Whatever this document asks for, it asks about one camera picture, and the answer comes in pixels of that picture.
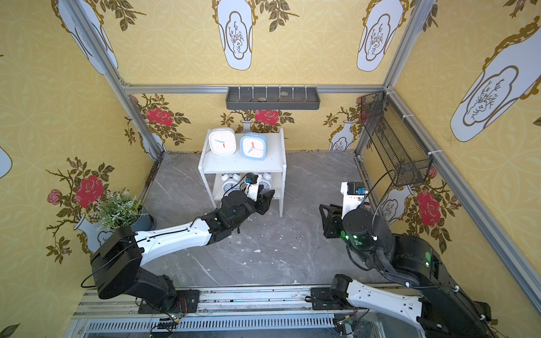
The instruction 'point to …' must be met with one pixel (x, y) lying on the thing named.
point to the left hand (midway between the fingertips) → (272, 190)
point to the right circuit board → (343, 324)
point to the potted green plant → (120, 210)
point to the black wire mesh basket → (399, 148)
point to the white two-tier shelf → (272, 168)
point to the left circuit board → (170, 323)
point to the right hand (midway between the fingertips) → (321, 211)
